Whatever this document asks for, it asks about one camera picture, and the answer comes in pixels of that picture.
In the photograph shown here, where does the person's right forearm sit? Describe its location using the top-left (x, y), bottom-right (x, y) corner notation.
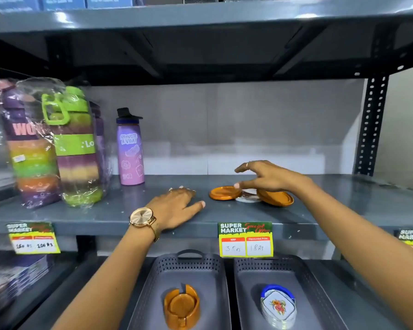
top-left (290, 173), bottom-right (413, 330)

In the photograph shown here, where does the white coaster set blue holder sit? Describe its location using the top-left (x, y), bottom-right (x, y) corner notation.
top-left (260, 284), bottom-right (297, 330)

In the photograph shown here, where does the person's left forearm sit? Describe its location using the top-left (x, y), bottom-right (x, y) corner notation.
top-left (51, 221), bottom-right (159, 330)

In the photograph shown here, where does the lilac bottle with black cap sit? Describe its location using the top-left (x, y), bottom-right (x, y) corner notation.
top-left (116, 107), bottom-right (145, 187)

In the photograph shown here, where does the grey metal shelf rack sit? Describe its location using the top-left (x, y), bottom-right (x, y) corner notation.
top-left (0, 0), bottom-right (413, 330)

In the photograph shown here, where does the striped bottle with green lid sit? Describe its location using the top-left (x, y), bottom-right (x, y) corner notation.
top-left (41, 86), bottom-right (106, 207)

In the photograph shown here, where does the dark purple bottle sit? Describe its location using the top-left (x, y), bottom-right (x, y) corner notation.
top-left (89, 101), bottom-right (112, 196)

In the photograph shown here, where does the blue box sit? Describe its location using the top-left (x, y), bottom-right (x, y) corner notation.
top-left (0, 0), bottom-right (40, 12)
top-left (41, 0), bottom-right (86, 11)
top-left (86, 0), bottom-right (134, 9)

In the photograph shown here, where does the person's left hand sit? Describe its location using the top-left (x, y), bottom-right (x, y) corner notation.
top-left (145, 186), bottom-right (206, 233)

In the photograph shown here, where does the white floral coaster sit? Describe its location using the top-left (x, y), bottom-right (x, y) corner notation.
top-left (234, 188), bottom-right (262, 204)

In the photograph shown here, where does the purple rainbow striped bottle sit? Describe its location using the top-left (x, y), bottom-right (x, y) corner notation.
top-left (0, 80), bottom-right (62, 209)

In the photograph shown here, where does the person's right hand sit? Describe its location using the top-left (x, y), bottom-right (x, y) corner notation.
top-left (234, 160), bottom-right (313, 195)

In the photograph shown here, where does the orange coaster set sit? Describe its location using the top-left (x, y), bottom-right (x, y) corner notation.
top-left (163, 284), bottom-right (201, 330)

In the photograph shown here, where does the stack of wrapped packets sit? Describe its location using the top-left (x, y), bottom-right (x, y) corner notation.
top-left (0, 254), bottom-right (54, 317)

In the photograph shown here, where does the grey perforated basket with handle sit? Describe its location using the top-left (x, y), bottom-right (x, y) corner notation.
top-left (127, 249), bottom-right (232, 330)

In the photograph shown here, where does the gold wristwatch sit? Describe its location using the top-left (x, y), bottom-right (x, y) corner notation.
top-left (129, 207), bottom-right (161, 243)

